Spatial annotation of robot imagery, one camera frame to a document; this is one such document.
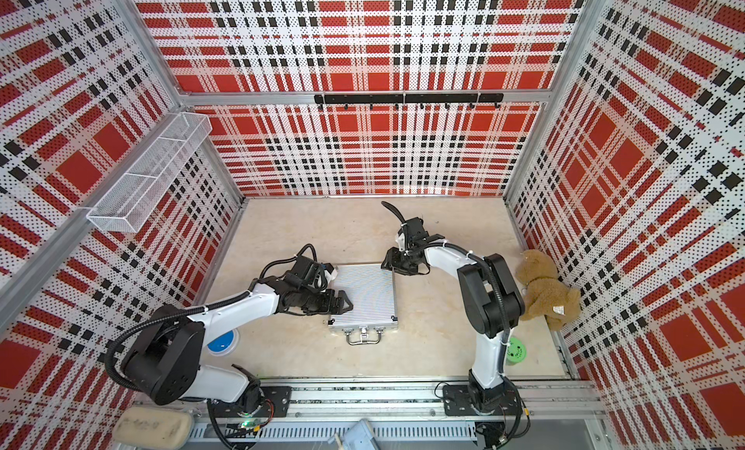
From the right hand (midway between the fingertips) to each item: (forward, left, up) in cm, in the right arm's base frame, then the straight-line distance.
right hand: (390, 267), depth 94 cm
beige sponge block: (-43, +56, +1) cm, 71 cm away
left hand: (-13, +14, -1) cm, 19 cm away
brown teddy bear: (-13, -44, +5) cm, 47 cm away
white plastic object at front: (-45, +7, 0) cm, 46 cm away
